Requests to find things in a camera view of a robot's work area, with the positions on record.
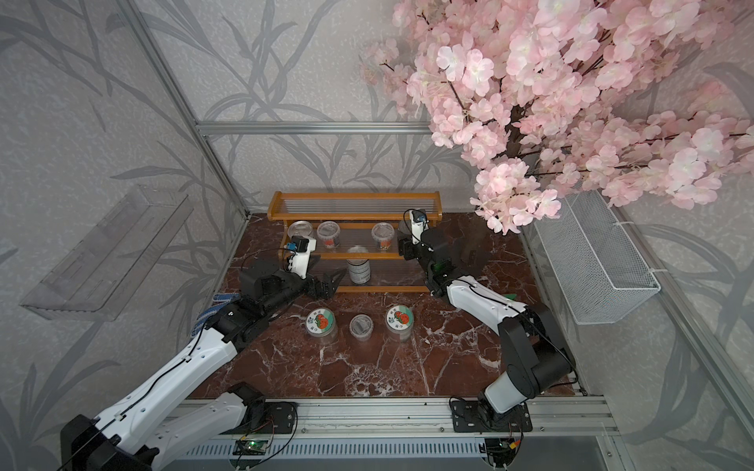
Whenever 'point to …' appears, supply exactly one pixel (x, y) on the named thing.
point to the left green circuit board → (249, 447)
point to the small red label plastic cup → (361, 327)
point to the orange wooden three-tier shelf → (350, 225)
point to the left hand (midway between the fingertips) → (332, 264)
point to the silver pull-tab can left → (299, 228)
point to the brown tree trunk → (474, 246)
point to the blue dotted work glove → (224, 298)
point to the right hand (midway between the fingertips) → (411, 226)
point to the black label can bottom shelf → (358, 269)
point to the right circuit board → (500, 451)
